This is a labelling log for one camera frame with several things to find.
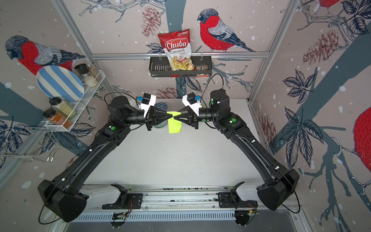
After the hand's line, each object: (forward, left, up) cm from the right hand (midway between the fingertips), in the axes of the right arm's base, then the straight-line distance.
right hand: (176, 114), depth 60 cm
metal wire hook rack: (-13, +60, -4) cm, 61 cm away
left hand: (-1, +1, +2) cm, 3 cm away
